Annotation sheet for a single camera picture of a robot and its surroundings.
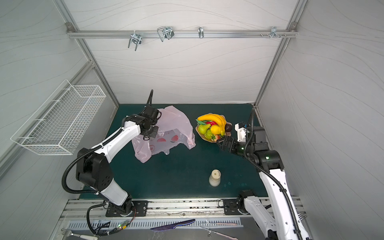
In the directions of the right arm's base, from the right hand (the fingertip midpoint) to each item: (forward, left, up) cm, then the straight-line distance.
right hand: (225, 143), depth 71 cm
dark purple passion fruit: (+21, -6, -16) cm, 27 cm away
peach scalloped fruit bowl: (+18, -5, -20) cm, 27 cm away
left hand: (+11, +43, -9) cm, 46 cm away
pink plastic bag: (+17, +29, -15) cm, 36 cm away
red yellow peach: (+13, +2, -15) cm, 20 cm away
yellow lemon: (+17, +3, -13) cm, 22 cm away
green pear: (+19, +11, -15) cm, 27 cm away
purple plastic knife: (-32, +24, -23) cm, 47 cm away
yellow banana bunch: (+22, +1, -9) cm, 24 cm away
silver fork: (-37, +73, -23) cm, 85 cm away
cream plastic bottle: (-12, +4, -17) cm, 21 cm away
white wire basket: (+1, +78, +9) cm, 79 cm away
